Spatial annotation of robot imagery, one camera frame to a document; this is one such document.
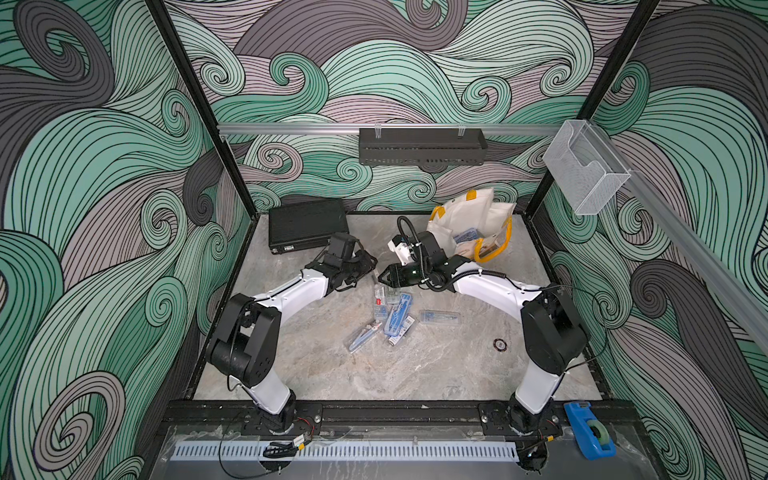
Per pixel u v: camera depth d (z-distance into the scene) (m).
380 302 0.92
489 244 0.92
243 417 0.73
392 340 0.85
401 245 0.80
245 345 0.45
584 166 0.79
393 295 0.95
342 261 0.70
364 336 0.87
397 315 0.90
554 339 0.47
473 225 1.13
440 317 0.90
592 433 0.67
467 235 1.09
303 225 1.13
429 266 0.70
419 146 0.96
